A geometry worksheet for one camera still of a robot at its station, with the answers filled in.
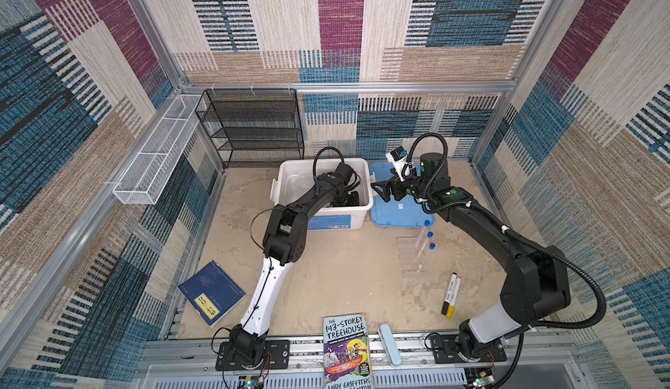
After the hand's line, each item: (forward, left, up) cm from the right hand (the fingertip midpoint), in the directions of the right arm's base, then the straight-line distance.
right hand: (384, 179), depth 84 cm
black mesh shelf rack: (+35, +47, -4) cm, 58 cm away
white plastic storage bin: (+14, +31, -13) cm, 36 cm away
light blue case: (-42, +2, -20) cm, 47 cm away
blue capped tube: (-12, -13, -9) cm, 19 cm away
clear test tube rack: (-17, -11, -23) cm, 31 cm away
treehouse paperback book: (-44, +14, -20) cm, 50 cm away
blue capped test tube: (-20, -12, -8) cm, 25 cm away
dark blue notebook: (-26, +55, -22) cm, 65 cm away
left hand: (+5, +7, -21) cm, 22 cm away
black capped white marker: (-29, -19, -22) cm, 41 cm away
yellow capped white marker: (-34, -18, -23) cm, 45 cm away
